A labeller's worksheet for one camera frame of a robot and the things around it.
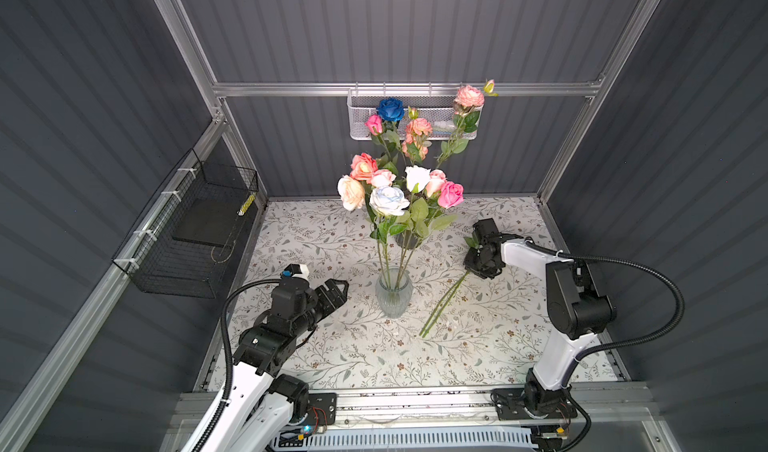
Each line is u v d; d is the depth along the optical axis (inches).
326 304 25.4
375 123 31.7
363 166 26.7
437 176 25.6
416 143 32.7
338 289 26.3
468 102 29.2
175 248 28.2
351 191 26.7
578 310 19.7
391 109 30.8
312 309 24.4
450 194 23.8
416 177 25.3
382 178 25.0
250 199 32.6
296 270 27.1
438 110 32.5
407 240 42.9
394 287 31.6
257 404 18.9
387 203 23.9
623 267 18.5
